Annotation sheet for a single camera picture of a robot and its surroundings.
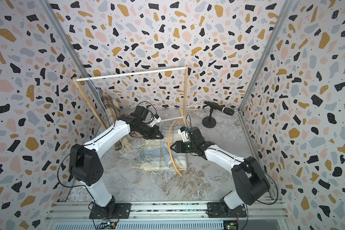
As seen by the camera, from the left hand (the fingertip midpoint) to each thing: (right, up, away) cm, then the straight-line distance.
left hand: (164, 136), depth 82 cm
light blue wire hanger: (-43, +23, +13) cm, 50 cm away
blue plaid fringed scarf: (-6, -13, +10) cm, 18 cm away
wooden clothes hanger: (+4, -13, +1) cm, 14 cm away
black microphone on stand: (+32, +8, +31) cm, 45 cm away
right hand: (+5, -7, +1) cm, 9 cm away
